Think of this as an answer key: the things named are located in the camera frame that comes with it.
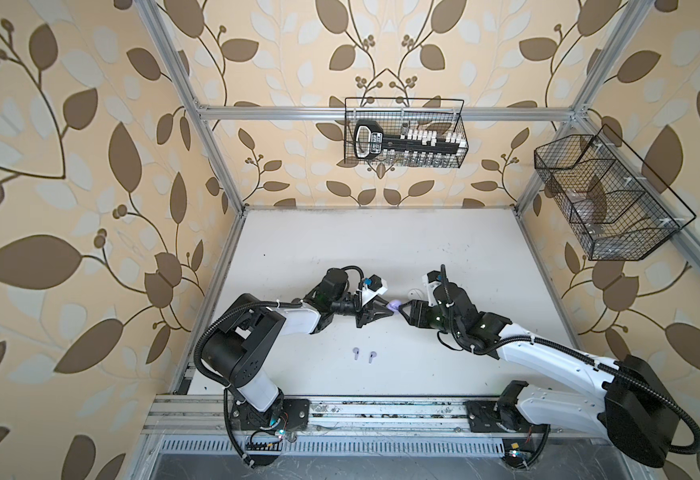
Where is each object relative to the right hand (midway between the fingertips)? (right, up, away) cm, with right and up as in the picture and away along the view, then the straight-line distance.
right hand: (406, 312), depth 81 cm
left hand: (-4, +1, 0) cm, 4 cm away
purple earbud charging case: (-4, +2, -1) cm, 4 cm away
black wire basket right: (+51, +28, -8) cm, 59 cm away
